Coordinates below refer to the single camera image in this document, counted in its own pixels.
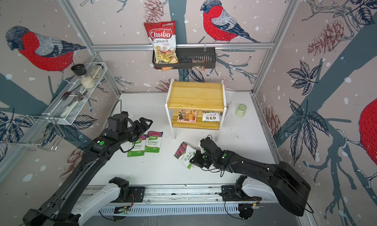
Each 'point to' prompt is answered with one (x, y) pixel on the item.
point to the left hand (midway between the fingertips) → (151, 122)
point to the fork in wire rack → (67, 93)
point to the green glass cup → (240, 111)
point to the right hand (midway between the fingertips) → (189, 161)
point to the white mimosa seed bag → (184, 154)
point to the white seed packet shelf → (208, 116)
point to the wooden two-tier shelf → (199, 105)
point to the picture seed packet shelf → (187, 116)
